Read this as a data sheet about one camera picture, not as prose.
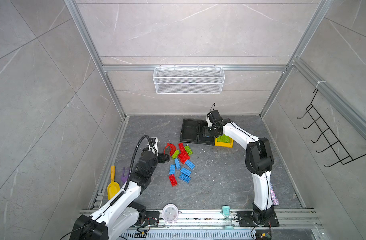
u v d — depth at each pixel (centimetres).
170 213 73
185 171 88
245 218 73
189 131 108
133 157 56
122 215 57
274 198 78
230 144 98
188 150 98
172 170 89
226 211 73
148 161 60
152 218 73
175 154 95
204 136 90
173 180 85
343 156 57
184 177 87
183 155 95
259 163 56
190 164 92
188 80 101
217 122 78
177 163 90
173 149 98
